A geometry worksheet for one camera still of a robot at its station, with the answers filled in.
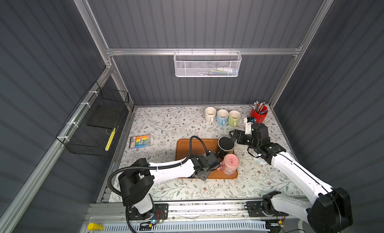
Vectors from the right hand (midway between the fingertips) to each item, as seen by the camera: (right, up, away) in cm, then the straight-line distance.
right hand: (237, 133), depth 82 cm
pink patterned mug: (-5, -16, -4) cm, 17 cm away
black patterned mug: (-6, -7, +3) cm, 10 cm away
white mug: (-13, +12, +23) cm, 29 cm away
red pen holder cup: (+21, +13, +20) cm, 31 cm away
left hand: (-19, -21, 0) cm, 29 cm away
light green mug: (+4, +10, +22) cm, 24 cm away
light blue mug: (-5, +10, +20) cm, 23 cm away
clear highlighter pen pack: (-60, -7, +16) cm, 63 cm away
